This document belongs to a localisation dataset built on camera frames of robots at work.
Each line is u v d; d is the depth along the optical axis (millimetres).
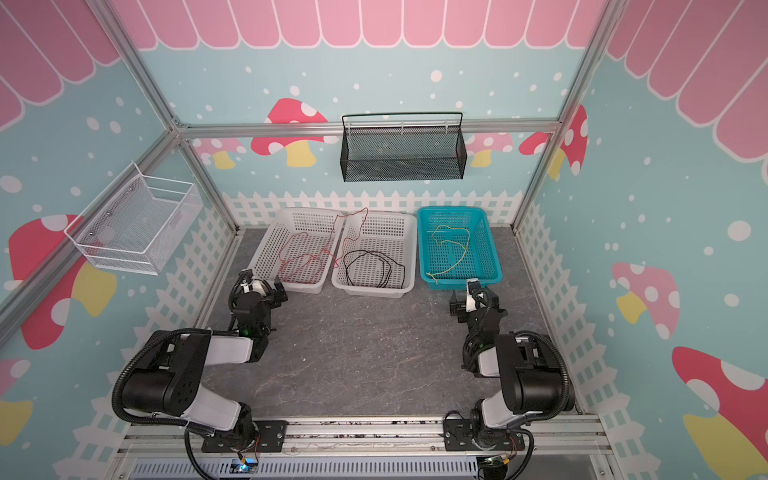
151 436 764
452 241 1156
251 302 767
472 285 772
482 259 1057
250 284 761
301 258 1101
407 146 936
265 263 1026
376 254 1114
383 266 1069
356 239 1020
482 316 707
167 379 455
